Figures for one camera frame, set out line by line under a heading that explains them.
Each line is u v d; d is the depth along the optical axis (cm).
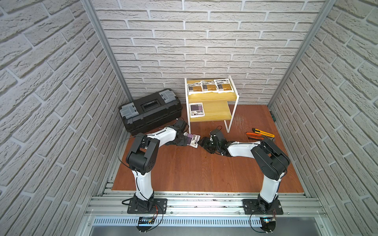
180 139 88
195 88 81
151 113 94
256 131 104
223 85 83
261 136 101
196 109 94
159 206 74
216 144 75
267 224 71
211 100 80
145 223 71
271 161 50
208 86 83
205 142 85
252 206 73
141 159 51
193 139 97
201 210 74
